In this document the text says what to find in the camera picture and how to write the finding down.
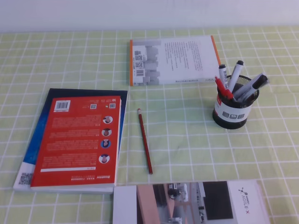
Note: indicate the red ballpoint pen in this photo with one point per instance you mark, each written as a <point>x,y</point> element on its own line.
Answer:
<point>225,92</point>

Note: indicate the black mesh pen holder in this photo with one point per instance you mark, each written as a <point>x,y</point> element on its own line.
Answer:
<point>230,114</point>

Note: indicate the red pencil with eraser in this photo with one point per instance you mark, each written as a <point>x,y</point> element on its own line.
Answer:
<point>145,141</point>

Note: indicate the white book with orange spine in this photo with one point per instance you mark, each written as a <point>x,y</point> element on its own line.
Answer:
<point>173,60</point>

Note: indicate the red cover book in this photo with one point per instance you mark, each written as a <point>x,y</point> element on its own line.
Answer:
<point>80,144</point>

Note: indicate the white marker with barcode label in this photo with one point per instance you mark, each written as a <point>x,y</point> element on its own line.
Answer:
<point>223,75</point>

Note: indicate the grey marker with black cap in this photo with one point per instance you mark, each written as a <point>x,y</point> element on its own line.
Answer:
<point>235,74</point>

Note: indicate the grey marker with clear cap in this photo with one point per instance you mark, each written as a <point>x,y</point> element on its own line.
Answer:
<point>246,87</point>

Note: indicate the Agilex brochure booklet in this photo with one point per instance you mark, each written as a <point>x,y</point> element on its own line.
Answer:
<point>219,202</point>

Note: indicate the blue cover book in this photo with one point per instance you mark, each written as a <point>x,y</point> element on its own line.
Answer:
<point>24,176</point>

